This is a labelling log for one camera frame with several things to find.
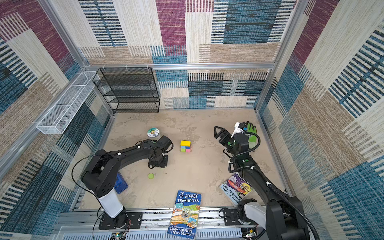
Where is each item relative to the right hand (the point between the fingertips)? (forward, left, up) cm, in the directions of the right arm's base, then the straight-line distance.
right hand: (218, 132), depth 82 cm
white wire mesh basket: (+1, +76, +15) cm, 77 cm away
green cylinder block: (-16, +38, -19) cm, 46 cm away
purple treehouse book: (-24, -9, -18) cm, 31 cm away
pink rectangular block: (-1, +17, -17) cm, 24 cm away
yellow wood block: (+2, +18, -14) cm, 23 cm away
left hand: (-8, +32, -18) cm, 38 cm away
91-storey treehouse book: (-35, +18, -17) cm, 43 cm away
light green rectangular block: (0, +20, -18) cm, 27 cm away
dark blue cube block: (+1, +17, -17) cm, 25 cm away
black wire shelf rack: (+41, +58, -1) cm, 71 cm away
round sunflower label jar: (+9, +39, -11) cm, 41 cm away
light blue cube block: (+1, +20, -15) cm, 25 cm away
